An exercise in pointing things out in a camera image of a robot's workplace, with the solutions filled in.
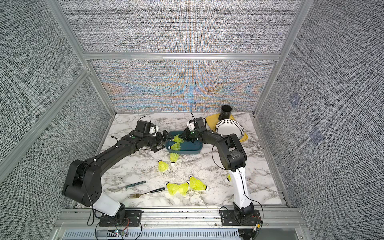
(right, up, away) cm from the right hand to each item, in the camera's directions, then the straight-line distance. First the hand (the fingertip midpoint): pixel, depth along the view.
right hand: (177, 132), depth 98 cm
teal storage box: (+7, -10, +2) cm, 13 cm away
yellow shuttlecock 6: (-1, -31, -15) cm, 35 cm away
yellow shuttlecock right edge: (+31, -26, -12) cm, 42 cm away
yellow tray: (+25, +8, +16) cm, 31 cm away
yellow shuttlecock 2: (0, -4, -2) cm, 5 cm away
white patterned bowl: (+37, +4, +12) cm, 39 cm away
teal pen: (-23, -29, -14) cm, 40 cm away
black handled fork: (-20, -33, -19) cm, 43 cm away
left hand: (-2, -4, -13) cm, 14 cm away
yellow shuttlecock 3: (-1, -9, -3) cm, 10 cm away
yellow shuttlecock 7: (+5, -30, -16) cm, 34 cm away
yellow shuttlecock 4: (-8, -21, -7) cm, 23 cm away
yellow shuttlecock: (-2, -16, -5) cm, 17 cm away
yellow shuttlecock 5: (+12, -29, -14) cm, 34 cm away
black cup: (+35, +15, +13) cm, 40 cm away
